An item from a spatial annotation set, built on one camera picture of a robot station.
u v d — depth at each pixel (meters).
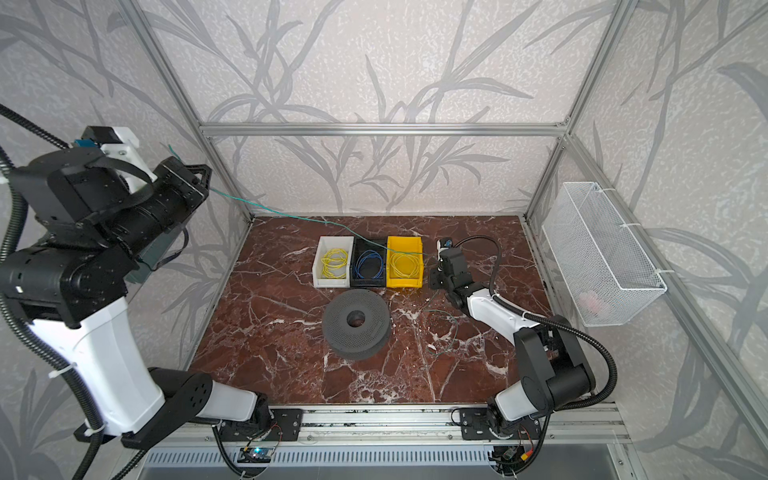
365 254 1.03
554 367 0.44
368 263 1.02
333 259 1.02
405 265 1.04
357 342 0.83
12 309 0.29
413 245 1.06
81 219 0.30
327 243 1.04
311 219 1.20
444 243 0.81
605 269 0.61
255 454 0.71
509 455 0.75
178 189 0.41
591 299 0.73
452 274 0.69
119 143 0.39
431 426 0.76
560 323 0.45
